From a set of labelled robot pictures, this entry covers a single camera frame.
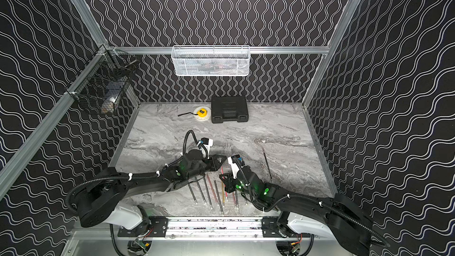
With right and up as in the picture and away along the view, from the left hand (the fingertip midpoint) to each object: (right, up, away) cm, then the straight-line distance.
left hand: (227, 155), depth 79 cm
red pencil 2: (+3, -21, +4) cm, 21 cm away
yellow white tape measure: (-16, +21, +34) cm, 43 cm away
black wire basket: (-67, +33, +13) cm, 76 cm away
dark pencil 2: (+21, -9, +13) cm, 27 cm away
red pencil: (-7, -17, +7) cm, 20 cm away
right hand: (-3, -9, 0) cm, 9 cm away
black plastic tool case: (+2, +23, +31) cm, 39 cm away
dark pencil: (-9, -19, +5) cm, 22 cm away
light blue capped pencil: (-4, -20, +4) cm, 21 cm away
